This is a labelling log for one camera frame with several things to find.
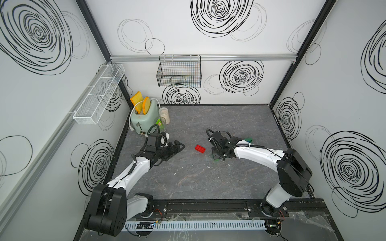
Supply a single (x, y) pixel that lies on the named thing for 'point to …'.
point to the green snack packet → (159, 122)
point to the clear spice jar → (164, 115)
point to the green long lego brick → (217, 160)
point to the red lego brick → (200, 148)
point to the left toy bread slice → (136, 98)
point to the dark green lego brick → (249, 139)
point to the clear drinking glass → (163, 128)
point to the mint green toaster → (140, 123)
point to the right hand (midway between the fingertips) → (217, 153)
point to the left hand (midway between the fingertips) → (180, 149)
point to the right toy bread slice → (146, 105)
